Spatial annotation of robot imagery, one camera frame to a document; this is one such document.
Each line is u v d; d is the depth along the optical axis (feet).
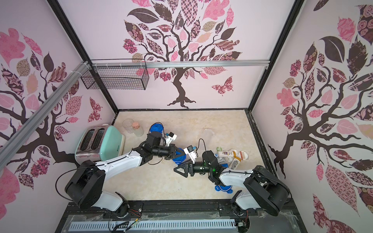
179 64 3.10
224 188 2.62
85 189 1.40
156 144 2.24
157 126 3.08
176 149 2.47
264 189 1.42
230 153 3.02
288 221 2.34
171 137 2.55
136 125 3.20
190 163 2.24
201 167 2.28
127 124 3.53
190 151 2.35
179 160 2.54
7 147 1.64
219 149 3.14
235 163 2.88
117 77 3.99
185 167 2.20
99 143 2.60
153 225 2.29
